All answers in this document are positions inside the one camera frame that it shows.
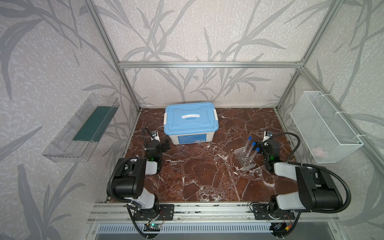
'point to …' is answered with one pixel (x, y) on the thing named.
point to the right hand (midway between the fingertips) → (261, 136)
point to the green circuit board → (152, 227)
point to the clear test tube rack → (243, 159)
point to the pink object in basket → (317, 151)
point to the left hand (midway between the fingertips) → (160, 134)
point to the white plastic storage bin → (190, 138)
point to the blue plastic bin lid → (190, 117)
